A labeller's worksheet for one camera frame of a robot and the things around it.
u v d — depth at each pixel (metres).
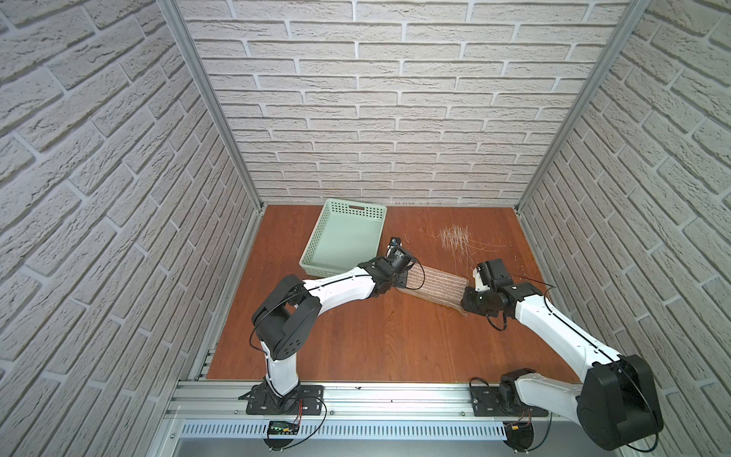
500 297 0.61
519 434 0.70
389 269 0.69
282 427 0.72
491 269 0.68
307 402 0.73
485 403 0.74
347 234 1.11
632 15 0.69
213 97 0.86
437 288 0.95
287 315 0.50
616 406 0.40
